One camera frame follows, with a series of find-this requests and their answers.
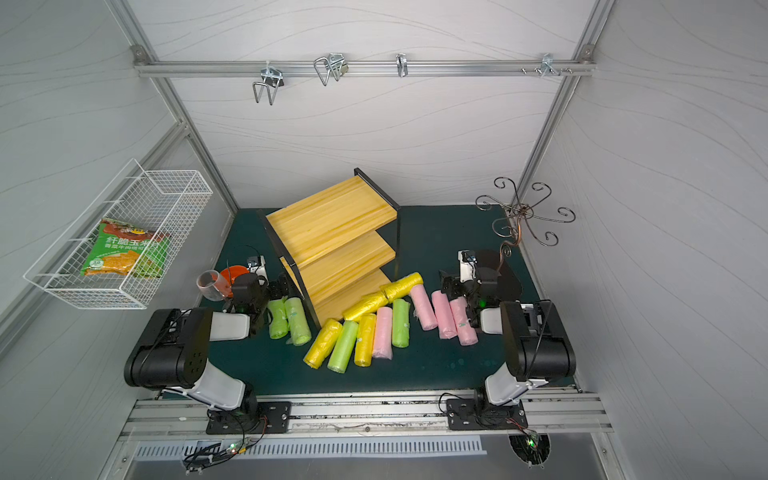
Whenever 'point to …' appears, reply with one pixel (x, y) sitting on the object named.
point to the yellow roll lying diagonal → (368, 305)
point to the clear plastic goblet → (213, 286)
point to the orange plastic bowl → (230, 273)
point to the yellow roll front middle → (366, 340)
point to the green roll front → (343, 347)
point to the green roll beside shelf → (300, 333)
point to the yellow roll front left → (323, 343)
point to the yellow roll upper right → (402, 287)
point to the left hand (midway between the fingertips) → (273, 275)
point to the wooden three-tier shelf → (341, 243)
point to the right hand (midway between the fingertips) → (458, 267)
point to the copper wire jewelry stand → (514, 214)
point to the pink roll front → (383, 333)
